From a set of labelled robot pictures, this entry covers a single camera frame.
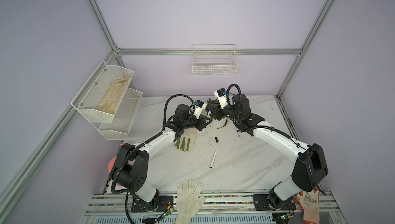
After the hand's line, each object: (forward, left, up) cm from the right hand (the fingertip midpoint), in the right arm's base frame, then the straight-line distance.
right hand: (208, 107), depth 79 cm
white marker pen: (-17, -3, -27) cm, 32 cm away
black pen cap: (-4, -5, -26) cm, 27 cm away
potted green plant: (+4, -5, -19) cm, 20 cm away
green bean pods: (-9, +16, -26) cm, 32 cm away
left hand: (-1, 0, -7) cm, 7 cm away
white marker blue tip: (-2, -1, -2) cm, 3 cm away
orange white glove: (-38, -49, -27) cm, 67 cm away
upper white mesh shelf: (+2, +56, +6) cm, 56 cm away
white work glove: (-38, +10, -27) cm, 48 cm away
